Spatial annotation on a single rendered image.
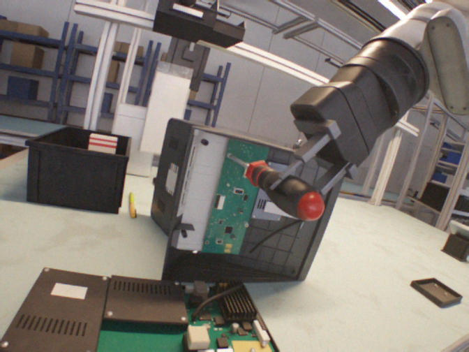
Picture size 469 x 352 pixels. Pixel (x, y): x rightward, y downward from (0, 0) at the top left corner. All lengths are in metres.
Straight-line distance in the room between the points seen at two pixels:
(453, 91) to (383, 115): 0.07
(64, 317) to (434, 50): 0.40
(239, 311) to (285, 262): 0.16
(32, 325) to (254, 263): 0.32
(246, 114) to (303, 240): 4.41
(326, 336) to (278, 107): 4.84
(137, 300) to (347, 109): 0.27
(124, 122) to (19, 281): 0.56
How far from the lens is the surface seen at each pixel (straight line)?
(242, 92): 4.73
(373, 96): 0.23
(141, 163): 0.81
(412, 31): 0.29
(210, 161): 0.32
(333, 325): 0.40
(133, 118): 0.79
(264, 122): 4.93
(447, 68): 0.26
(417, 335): 0.49
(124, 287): 0.30
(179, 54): 2.15
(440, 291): 0.71
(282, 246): 0.42
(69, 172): 0.52
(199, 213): 0.34
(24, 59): 4.30
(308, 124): 0.20
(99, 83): 0.93
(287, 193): 0.17
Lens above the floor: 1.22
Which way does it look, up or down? 13 degrees down
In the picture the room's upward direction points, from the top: 14 degrees clockwise
